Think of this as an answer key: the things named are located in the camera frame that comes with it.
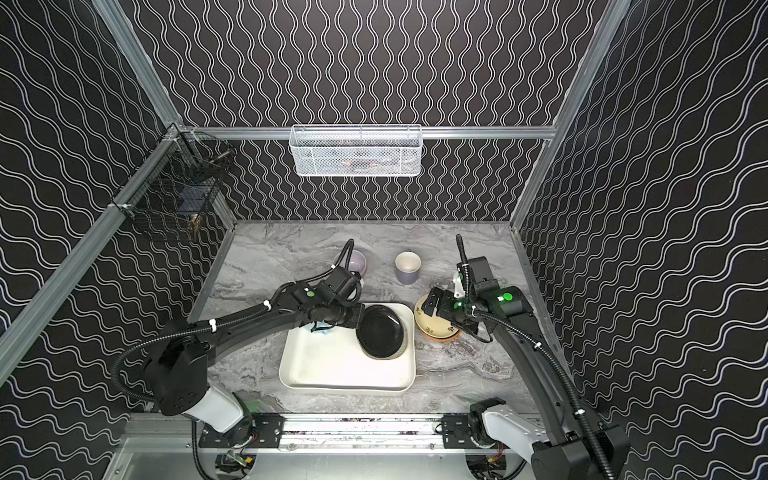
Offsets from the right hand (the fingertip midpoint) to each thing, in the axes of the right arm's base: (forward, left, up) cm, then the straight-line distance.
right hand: (438, 312), depth 76 cm
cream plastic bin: (-7, +28, -17) cm, 34 cm away
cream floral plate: (+4, 0, -16) cm, 16 cm away
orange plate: (+1, -1, -17) cm, 17 cm away
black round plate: (0, +15, -12) cm, 19 cm away
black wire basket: (+40, +82, +12) cm, 92 cm away
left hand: (+3, +19, -6) cm, 20 cm away
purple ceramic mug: (+27, +7, -16) cm, 32 cm away
